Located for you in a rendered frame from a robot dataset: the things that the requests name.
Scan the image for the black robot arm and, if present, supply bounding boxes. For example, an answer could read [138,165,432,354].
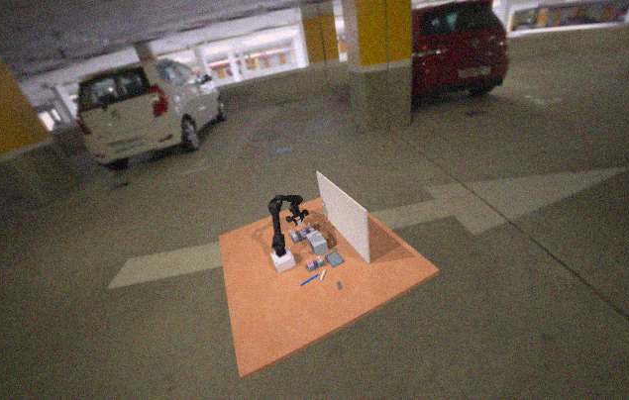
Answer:
[267,195,303,258]

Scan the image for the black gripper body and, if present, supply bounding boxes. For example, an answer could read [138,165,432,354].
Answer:
[285,209,309,223]

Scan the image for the large white wall panel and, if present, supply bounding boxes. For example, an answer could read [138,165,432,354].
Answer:
[316,171,369,263]

